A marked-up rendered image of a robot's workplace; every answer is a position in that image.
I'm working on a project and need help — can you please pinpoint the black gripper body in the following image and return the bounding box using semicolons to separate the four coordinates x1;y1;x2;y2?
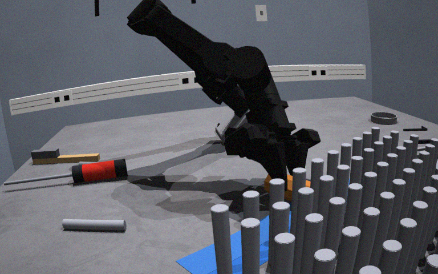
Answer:
224;94;321;155

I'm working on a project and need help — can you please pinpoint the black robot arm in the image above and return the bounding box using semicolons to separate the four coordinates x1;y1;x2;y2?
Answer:
127;0;279;118

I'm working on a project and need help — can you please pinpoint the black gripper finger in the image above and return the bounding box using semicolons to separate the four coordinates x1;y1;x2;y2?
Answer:
285;143;311;176
247;142;287;191

